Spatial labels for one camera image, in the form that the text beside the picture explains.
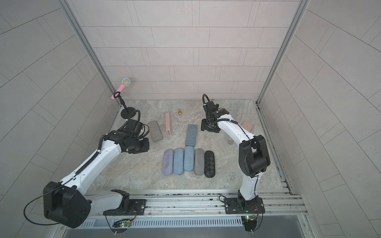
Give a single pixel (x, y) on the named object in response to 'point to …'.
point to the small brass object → (179, 111)
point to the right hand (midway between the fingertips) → (206, 127)
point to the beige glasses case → (199, 161)
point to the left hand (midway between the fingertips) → (151, 145)
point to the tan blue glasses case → (178, 161)
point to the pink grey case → (168, 123)
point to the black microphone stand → (126, 112)
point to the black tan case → (209, 164)
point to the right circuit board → (250, 222)
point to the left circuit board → (124, 223)
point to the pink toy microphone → (125, 82)
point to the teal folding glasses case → (230, 141)
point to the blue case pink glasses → (188, 158)
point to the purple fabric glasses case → (167, 161)
